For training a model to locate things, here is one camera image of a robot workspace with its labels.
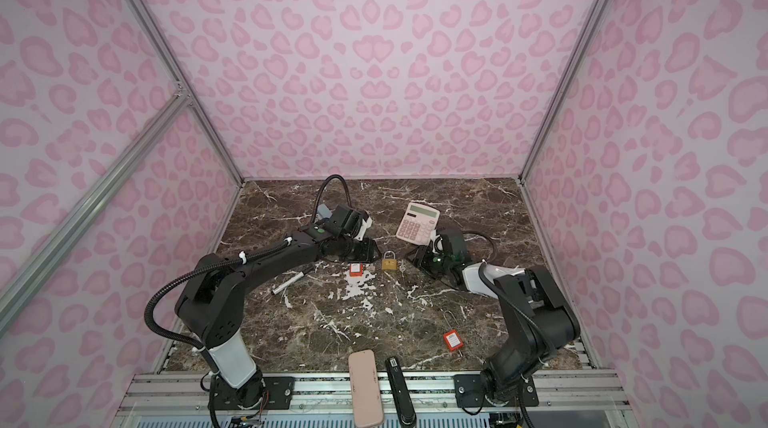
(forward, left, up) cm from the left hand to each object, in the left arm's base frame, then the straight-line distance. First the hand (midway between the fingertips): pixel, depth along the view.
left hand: (380, 251), depth 87 cm
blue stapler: (+20, +20, -6) cm, 29 cm away
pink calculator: (+16, -13, -8) cm, 22 cm away
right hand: (0, -9, -4) cm, 10 cm away
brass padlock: (+1, -2, -9) cm, 10 cm away
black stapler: (-36, -5, -10) cm, 38 cm away
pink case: (-33, +3, -8) cm, 34 cm away
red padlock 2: (-22, -19, -8) cm, 30 cm away
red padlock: (-2, +8, -8) cm, 11 cm away
